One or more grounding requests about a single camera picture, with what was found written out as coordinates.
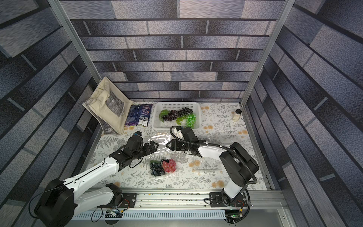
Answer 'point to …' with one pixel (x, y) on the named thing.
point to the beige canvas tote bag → (109, 106)
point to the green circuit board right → (232, 213)
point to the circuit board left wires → (114, 213)
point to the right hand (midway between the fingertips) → (167, 145)
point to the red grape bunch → (169, 167)
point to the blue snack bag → (138, 115)
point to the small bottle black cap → (236, 116)
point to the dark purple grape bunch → (173, 115)
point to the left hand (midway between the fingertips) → (155, 146)
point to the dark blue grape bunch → (156, 166)
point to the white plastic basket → (158, 107)
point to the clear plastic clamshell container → (162, 139)
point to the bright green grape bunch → (191, 120)
